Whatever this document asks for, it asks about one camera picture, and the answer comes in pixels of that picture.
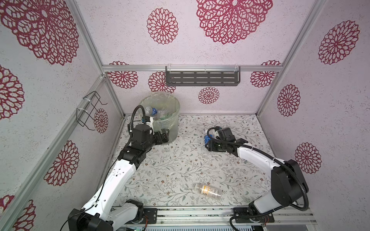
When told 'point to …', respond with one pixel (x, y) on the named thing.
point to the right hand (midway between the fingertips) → (208, 144)
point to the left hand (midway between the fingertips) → (162, 132)
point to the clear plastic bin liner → (162, 101)
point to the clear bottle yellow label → (208, 191)
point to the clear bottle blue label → (150, 111)
